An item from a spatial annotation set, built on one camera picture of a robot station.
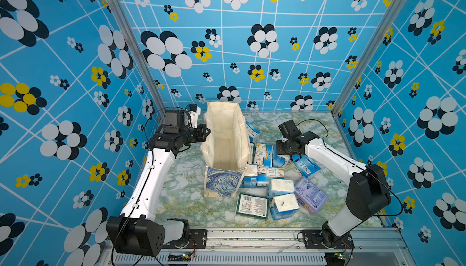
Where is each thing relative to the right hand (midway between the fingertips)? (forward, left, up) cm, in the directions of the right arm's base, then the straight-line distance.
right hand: (282, 147), depth 89 cm
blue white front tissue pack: (-16, +17, +1) cm, 23 cm away
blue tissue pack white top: (-28, +4, +1) cm, 29 cm away
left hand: (-2, +33, +18) cm, 38 cm away
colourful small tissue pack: (-11, +6, -5) cm, 14 cm away
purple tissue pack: (-22, -10, -6) cm, 24 cm away
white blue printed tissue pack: (-2, +9, -4) cm, 10 cm away
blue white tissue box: (+12, +14, -2) cm, 18 cm away
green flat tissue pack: (-26, +16, -6) cm, 31 cm away
